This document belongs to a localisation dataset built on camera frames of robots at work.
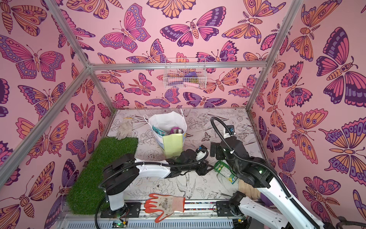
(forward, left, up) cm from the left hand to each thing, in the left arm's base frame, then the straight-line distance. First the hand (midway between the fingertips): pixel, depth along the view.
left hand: (212, 166), depth 79 cm
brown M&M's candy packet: (+20, +21, +7) cm, 29 cm away
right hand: (+4, -2, +19) cm, 19 cm away
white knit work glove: (+32, +61, -9) cm, 70 cm away
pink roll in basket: (+40, +10, +25) cm, 48 cm away
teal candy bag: (+16, +30, +11) cm, 36 cm away
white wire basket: (+54, +16, +25) cm, 62 cm away
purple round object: (-15, -27, -7) cm, 32 cm away
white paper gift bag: (+26, +26, 0) cm, 37 cm away
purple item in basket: (+53, +12, +24) cm, 60 cm away
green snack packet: (+2, -7, -7) cm, 10 cm away
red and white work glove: (-17, +24, -9) cm, 31 cm away
